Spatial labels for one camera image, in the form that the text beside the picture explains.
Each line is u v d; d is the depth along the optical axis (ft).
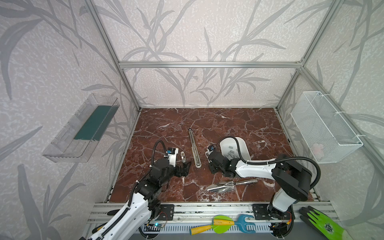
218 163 2.23
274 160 1.64
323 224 2.27
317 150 2.37
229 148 3.16
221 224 2.27
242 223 2.24
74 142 2.08
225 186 2.64
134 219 1.86
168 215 2.41
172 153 2.27
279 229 2.41
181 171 2.35
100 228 1.47
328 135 2.07
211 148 2.60
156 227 2.34
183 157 2.93
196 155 3.01
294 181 1.47
